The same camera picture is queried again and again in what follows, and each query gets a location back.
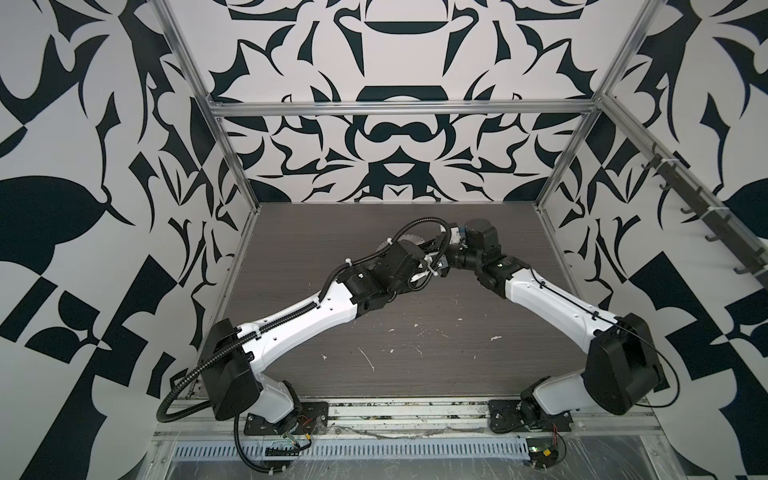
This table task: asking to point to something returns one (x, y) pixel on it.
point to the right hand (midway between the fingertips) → (409, 248)
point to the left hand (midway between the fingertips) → (406, 250)
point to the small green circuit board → (541, 452)
